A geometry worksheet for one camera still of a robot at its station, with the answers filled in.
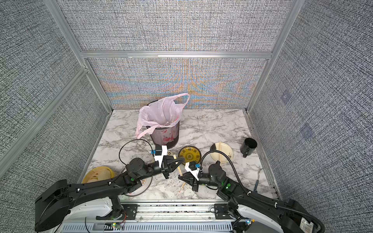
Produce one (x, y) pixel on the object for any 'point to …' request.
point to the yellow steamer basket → (98, 174)
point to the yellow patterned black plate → (190, 154)
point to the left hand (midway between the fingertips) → (186, 160)
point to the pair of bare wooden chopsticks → (221, 148)
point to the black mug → (247, 148)
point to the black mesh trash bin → (165, 138)
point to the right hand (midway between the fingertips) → (179, 173)
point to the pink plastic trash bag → (163, 112)
